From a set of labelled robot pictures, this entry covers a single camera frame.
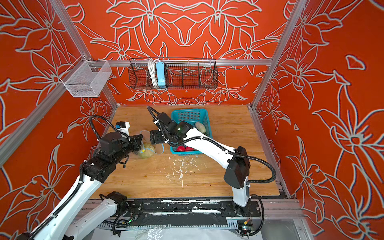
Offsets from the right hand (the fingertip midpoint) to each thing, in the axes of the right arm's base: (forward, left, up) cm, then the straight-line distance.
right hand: (151, 137), depth 74 cm
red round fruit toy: (+3, -19, -19) cm, 27 cm away
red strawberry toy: (+3, -14, -17) cm, 22 cm away
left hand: (0, +4, +3) cm, 5 cm away
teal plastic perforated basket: (+27, -26, -20) cm, 43 cm away
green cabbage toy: (-1, +5, -13) cm, 14 cm away
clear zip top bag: (+2, -1, -16) cm, 16 cm away
